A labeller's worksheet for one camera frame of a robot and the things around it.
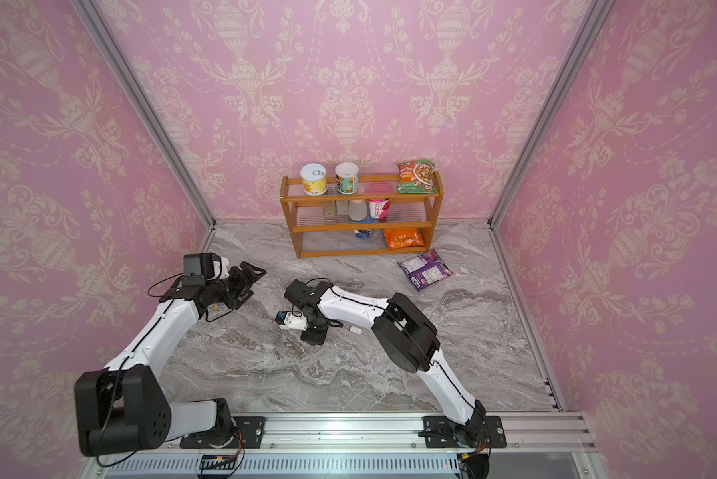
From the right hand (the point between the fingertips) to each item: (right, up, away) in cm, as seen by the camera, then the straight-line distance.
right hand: (316, 334), depth 91 cm
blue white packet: (+14, +32, +21) cm, 41 cm away
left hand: (-15, +17, -5) cm, 23 cm away
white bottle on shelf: (+13, +39, +9) cm, 42 cm away
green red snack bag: (+30, +47, -3) cm, 56 cm away
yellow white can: (+1, +46, -5) cm, 47 cm away
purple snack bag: (+36, +19, +13) cm, 43 cm away
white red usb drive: (+12, +1, +1) cm, 12 cm away
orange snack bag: (+29, +30, +19) cm, 46 cm away
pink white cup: (+20, +40, +6) cm, 45 cm away
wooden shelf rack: (+19, +37, +19) cm, 46 cm away
